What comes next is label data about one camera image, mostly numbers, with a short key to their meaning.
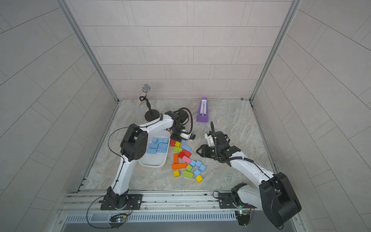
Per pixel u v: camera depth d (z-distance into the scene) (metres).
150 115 1.05
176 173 0.79
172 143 0.89
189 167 0.81
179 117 0.74
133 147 0.55
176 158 0.86
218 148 0.64
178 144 0.89
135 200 0.71
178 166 0.82
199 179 0.77
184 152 0.87
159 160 0.84
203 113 0.99
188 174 0.79
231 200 0.71
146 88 0.85
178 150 0.89
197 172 0.79
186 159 0.85
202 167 0.81
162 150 0.87
